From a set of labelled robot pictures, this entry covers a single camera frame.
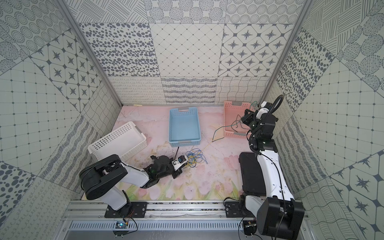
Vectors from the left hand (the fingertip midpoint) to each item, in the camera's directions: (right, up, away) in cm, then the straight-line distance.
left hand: (189, 165), depth 85 cm
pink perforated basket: (+31, +22, +23) cm, 45 cm away
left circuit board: (-33, -25, -13) cm, 43 cm away
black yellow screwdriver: (-8, +7, +12) cm, 16 cm away
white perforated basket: (-44, +12, +14) cm, 47 cm away
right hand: (+30, +31, -8) cm, 44 cm away
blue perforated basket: (-5, +21, +23) cm, 31 cm away
